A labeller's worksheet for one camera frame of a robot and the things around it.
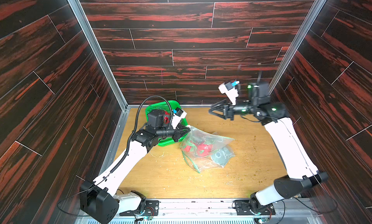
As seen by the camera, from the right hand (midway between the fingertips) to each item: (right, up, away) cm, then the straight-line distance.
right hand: (211, 108), depth 64 cm
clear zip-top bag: (-2, -23, +18) cm, 29 cm away
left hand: (-10, -10, +6) cm, 15 cm away
